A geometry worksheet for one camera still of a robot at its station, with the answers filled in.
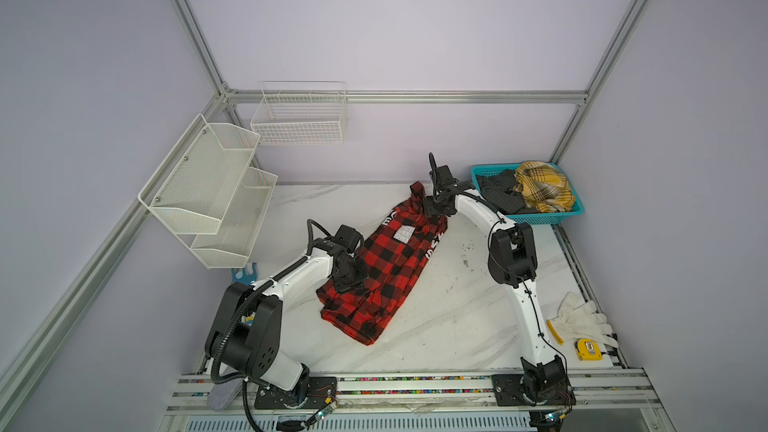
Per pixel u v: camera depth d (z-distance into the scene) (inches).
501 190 42.9
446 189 32.0
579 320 33.6
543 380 25.4
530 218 40.0
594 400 29.1
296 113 37.6
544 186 41.1
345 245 27.4
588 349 31.2
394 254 37.8
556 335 32.5
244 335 16.9
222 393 28.0
